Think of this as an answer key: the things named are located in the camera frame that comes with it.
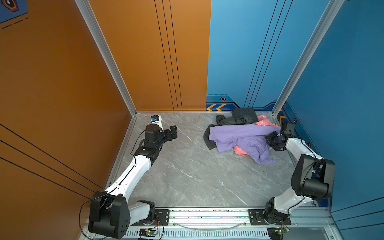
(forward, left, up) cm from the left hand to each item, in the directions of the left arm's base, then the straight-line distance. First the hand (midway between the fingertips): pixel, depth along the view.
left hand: (169, 126), depth 83 cm
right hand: (+2, -58, -13) cm, 60 cm away
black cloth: (+22, -46, -14) cm, 53 cm away
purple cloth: (0, -48, -11) cm, 49 cm away
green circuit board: (-47, +8, -24) cm, 53 cm away
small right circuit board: (-45, -57, -21) cm, 75 cm away
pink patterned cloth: (+12, -58, -7) cm, 59 cm away
